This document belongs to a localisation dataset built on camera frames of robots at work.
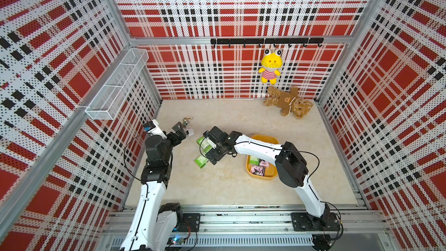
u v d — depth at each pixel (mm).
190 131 1020
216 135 705
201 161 894
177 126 707
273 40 887
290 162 571
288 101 1106
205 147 951
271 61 909
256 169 862
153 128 638
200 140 967
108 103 698
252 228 734
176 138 679
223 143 683
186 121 1099
